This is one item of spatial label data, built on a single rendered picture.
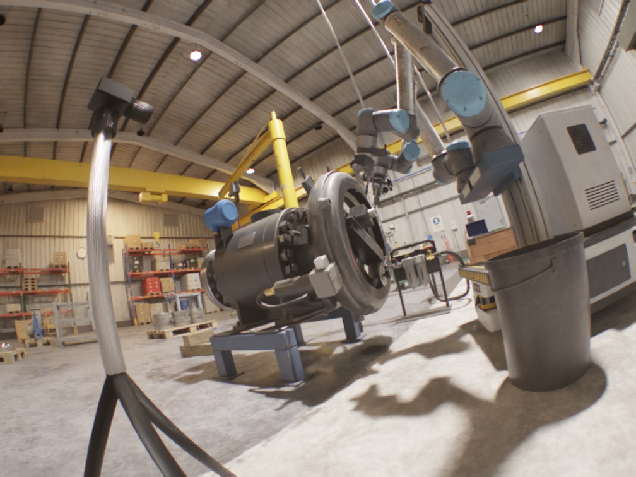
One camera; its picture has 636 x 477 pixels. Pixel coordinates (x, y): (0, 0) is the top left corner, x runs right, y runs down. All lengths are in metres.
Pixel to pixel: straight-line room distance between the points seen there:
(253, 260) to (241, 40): 9.06
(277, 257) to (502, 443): 1.16
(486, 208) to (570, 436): 11.52
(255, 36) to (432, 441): 9.98
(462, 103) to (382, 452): 1.00
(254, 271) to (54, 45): 9.63
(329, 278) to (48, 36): 9.82
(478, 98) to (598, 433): 0.93
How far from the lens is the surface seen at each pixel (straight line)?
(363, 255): 1.41
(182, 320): 5.22
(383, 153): 1.12
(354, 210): 1.27
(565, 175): 1.23
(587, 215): 1.24
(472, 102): 0.95
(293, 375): 1.27
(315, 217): 1.12
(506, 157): 1.06
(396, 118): 1.08
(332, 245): 1.08
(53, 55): 10.42
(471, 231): 2.15
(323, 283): 1.01
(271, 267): 1.35
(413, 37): 1.20
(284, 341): 1.23
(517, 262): 0.69
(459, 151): 1.56
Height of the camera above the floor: 0.42
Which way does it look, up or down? 10 degrees up
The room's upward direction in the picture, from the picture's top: 13 degrees counter-clockwise
